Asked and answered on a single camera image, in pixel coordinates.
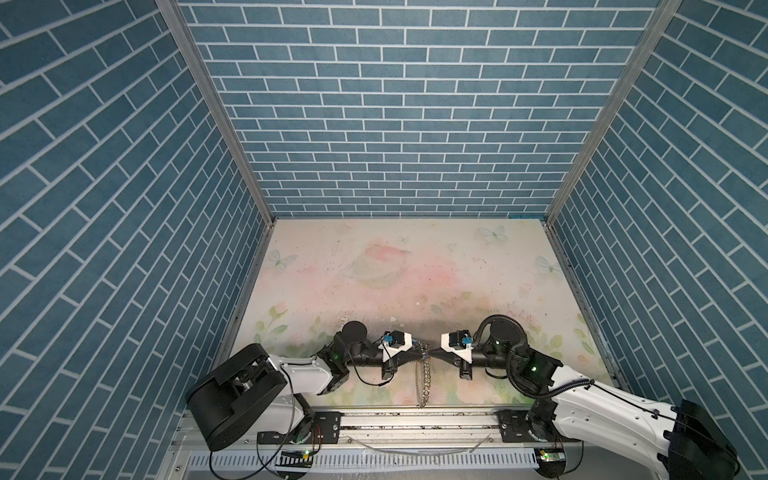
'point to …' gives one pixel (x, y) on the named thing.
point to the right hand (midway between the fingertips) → (429, 348)
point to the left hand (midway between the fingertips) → (418, 358)
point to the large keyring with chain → (426, 354)
